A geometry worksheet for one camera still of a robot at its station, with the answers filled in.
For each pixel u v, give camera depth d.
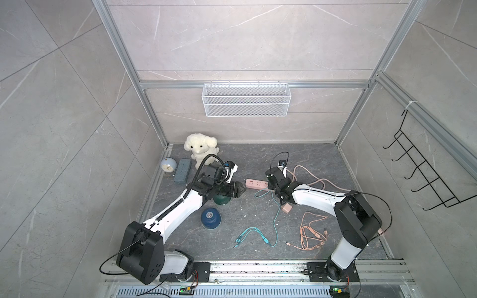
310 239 0.82
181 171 1.04
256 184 0.98
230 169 0.70
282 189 0.70
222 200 0.84
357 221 0.46
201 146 0.95
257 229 0.85
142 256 0.41
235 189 0.71
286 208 0.90
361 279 0.72
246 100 1.01
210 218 0.78
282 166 0.80
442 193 0.61
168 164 1.00
